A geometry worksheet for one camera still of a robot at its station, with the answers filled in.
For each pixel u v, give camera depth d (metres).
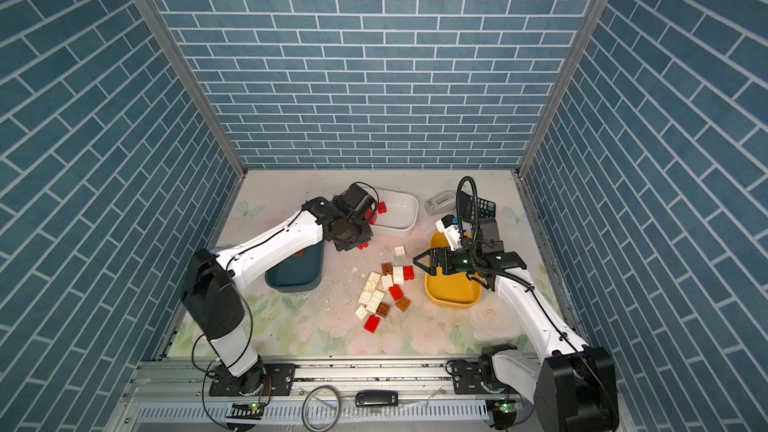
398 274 0.91
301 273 0.87
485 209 1.08
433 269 0.70
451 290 0.89
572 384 0.39
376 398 0.69
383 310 0.86
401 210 1.08
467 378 0.74
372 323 0.83
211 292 0.45
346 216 0.62
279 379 0.74
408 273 0.91
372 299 0.87
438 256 0.71
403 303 0.85
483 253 0.64
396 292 0.89
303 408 0.69
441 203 1.07
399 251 0.97
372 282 0.90
